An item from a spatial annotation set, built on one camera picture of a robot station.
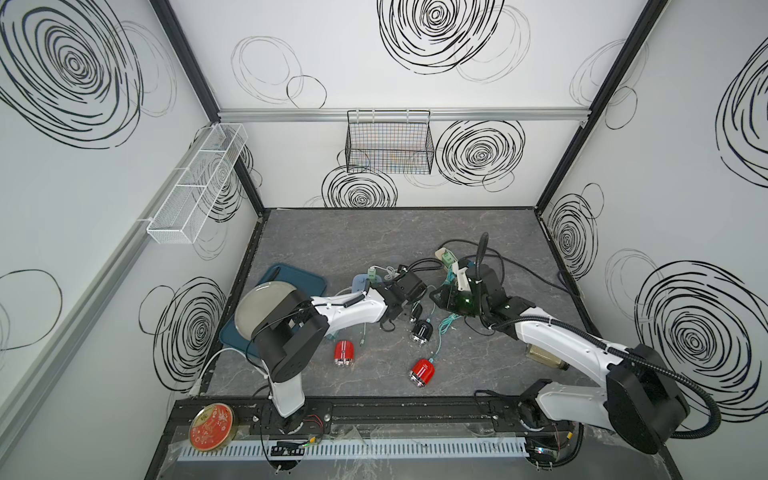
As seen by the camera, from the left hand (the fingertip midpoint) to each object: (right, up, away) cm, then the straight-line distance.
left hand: (399, 304), depth 91 cm
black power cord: (+37, +13, +14) cm, 42 cm away
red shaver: (-16, -11, -9) cm, 21 cm away
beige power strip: (+14, +14, +12) cm, 23 cm away
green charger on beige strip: (+16, +14, +6) cm, 21 cm away
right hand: (+9, +4, -8) cm, 13 cm away
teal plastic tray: (-30, +5, +7) cm, 31 cm away
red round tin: (-45, -24, -21) cm, 55 cm away
